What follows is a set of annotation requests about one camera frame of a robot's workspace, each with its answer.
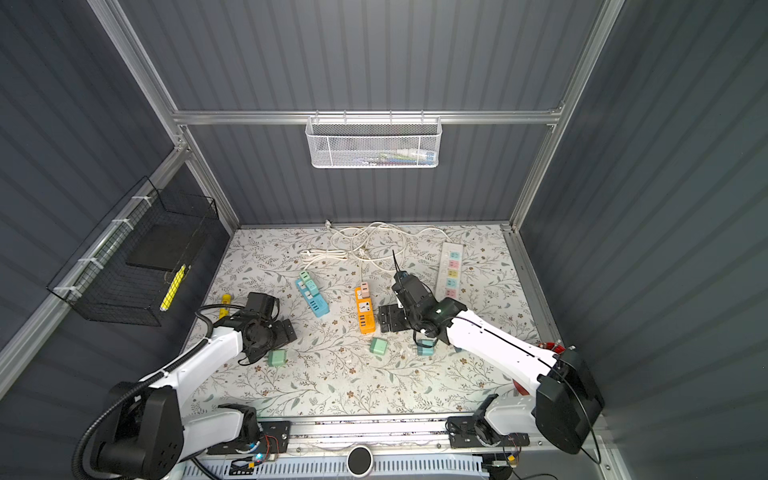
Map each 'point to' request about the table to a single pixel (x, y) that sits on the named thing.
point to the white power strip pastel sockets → (450, 271)
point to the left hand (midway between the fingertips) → (281, 341)
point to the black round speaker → (359, 461)
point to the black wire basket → (132, 264)
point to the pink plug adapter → (365, 289)
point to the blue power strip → (316, 303)
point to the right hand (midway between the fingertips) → (393, 317)
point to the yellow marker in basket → (176, 280)
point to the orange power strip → (366, 316)
